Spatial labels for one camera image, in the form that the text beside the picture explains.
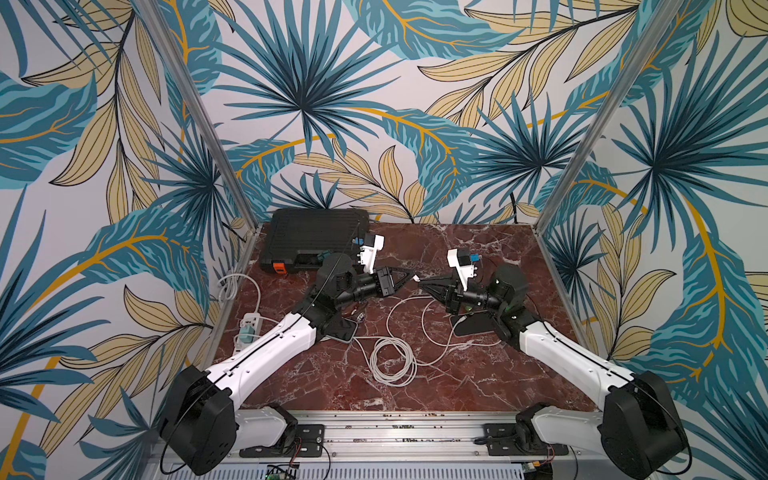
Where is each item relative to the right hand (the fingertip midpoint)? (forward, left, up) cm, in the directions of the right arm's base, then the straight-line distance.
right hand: (404, 299), depth 68 cm
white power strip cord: (+21, +56, -26) cm, 65 cm away
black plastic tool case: (+39, +34, -21) cm, 56 cm away
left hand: (+4, -2, +2) cm, 5 cm away
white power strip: (+8, +43, -24) cm, 50 cm away
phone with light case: (+7, +18, -31) cm, 36 cm away
